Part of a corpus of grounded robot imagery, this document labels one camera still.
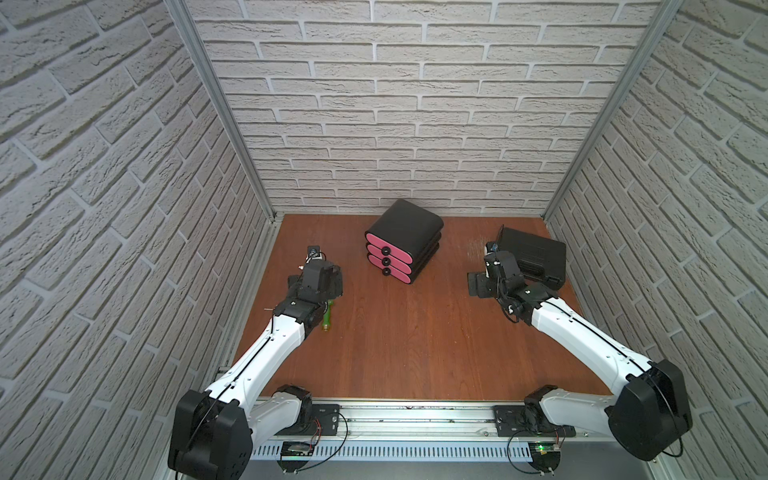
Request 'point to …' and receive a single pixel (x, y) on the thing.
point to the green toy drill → (327, 316)
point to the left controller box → (293, 448)
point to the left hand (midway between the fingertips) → (320, 270)
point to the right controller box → (546, 456)
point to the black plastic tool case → (540, 260)
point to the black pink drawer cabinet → (404, 241)
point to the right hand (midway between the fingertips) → (492, 275)
